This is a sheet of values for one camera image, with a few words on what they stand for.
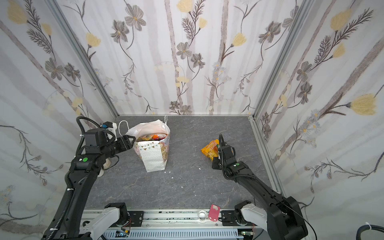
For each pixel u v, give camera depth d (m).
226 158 0.65
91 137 0.51
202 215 0.76
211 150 0.96
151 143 0.75
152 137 0.81
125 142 0.64
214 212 0.77
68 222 0.39
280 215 0.40
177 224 0.73
